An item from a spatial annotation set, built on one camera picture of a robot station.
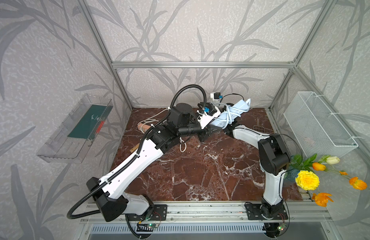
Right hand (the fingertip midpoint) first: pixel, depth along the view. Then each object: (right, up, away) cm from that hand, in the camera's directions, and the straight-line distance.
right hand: (199, 103), depth 85 cm
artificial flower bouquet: (+41, -31, -27) cm, 58 cm away
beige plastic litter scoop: (+44, -16, +20) cm, 51 cm away
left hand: (+7, -13, -25) cm, 29 cm away
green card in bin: (-52, -12, -18) cm, 56 cm away
